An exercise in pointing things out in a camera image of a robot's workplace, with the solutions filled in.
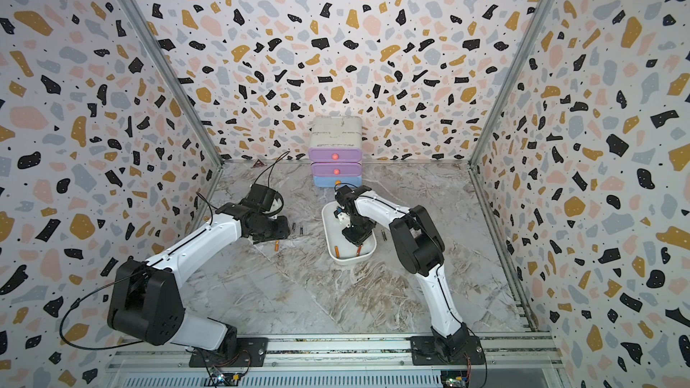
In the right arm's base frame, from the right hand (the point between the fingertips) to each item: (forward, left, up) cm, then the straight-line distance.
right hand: (358, 241), depth 97 cm
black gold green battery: (+2, -10, 0) cm, 10 cm away
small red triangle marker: (+37, +47, +2) cm, 60 cm away
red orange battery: (-5, 0, +1) cm, 6 cm away
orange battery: (-4, +7, 0) cm, 8 cm away
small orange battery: (-3, +29, +1) cm, 29 cm away
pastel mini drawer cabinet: (+25, +9, +21) cm, 34 cm away
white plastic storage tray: (-3, +6, 0) cm, 7 cm away
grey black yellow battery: (+4, +21, 0) cm, 22 cm away
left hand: (-3, +22, +11) cm, 25 cm away
